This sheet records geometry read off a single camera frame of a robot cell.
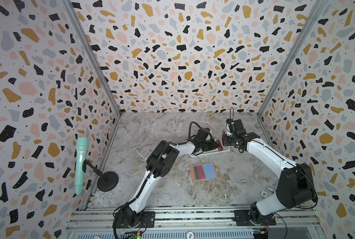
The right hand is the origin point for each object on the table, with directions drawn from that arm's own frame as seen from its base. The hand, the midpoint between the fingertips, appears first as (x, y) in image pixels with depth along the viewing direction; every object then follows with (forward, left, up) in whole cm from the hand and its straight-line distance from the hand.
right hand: (228, 138), depth 90 cm
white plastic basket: (-4, +7, -8) cm, 12 cm away
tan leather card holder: (-18, +21, -14) cm, 31 cm away
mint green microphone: (-23, +69, +20) cm, 75 cm away
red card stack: (0, +4, -10) cm, 11 cm away
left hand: (0, +1, -8) cm, 8 cm away
